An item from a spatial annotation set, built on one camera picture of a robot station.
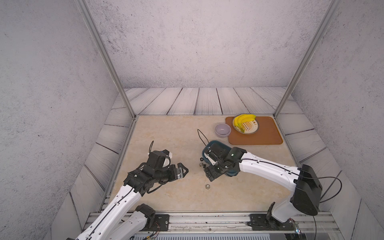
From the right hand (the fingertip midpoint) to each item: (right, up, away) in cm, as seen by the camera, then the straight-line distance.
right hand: (213, 172), depth 79 cm
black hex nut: (-4, 0, +12) cm, 13 cm away
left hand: (-15, +1, -6) cm, 16 cm away
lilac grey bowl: (+10, +21, +29) cm, 38 cm away
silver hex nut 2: (-3, -10, +6) cm, 12 cm away
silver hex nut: (-6, 0, +14) cm, 15 cm away
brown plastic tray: (+45, +20, +32) cm, 59 cm away
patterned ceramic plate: (+30, +23, +33) cm, 51 cm away
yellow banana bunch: (+24, +29, +32) cm, 50 cm away
